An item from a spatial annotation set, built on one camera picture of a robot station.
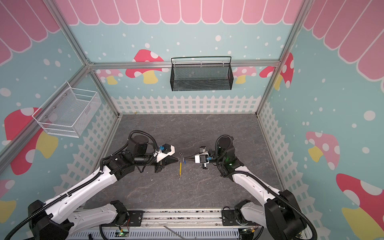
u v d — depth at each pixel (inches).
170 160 25.7
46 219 15.1
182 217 30.0
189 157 26.2
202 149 25.4
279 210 15.8
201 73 37.1
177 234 27.9
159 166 23.7
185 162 26.5
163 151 22.5
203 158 22.3
